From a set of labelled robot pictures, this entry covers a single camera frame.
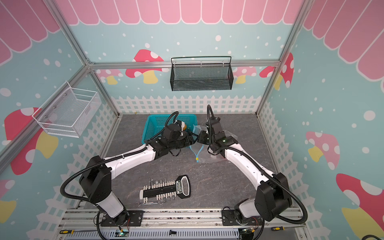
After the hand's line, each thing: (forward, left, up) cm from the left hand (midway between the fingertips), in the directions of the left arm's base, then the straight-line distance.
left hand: (195, 140), depth 83 cm
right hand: (+2, -2, +2) cm, 4 cm away
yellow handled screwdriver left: (-42, +58, -18) cm, 73 cm away
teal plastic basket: (+24, +31, -14) cm, 41 cm away
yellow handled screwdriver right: (-38, -39, -16) cm, 57 cm away
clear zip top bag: (-7, -3, 0) cm, 8 cm away
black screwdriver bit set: (-23, +21, -17) cm, 35 cm away
